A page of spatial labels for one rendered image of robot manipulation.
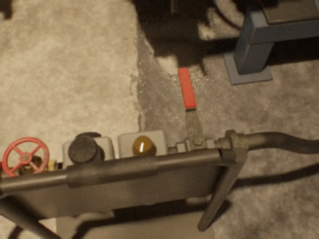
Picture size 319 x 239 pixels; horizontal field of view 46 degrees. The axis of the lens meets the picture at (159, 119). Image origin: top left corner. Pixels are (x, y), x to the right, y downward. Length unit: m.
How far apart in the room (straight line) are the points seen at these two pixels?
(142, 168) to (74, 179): 0.09
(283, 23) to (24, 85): 0.82
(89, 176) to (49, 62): 0.86
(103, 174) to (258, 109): 0.80
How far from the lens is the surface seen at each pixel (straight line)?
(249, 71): 1.26
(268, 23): 1.09
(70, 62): 1.31
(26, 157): 0.61
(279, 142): 0.69
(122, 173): 0.50
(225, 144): 0.66
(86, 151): 0.59
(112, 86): 1.24
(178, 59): 1.29
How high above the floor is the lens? 1.05
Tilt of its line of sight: 63 degrees down
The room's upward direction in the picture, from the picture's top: straight up
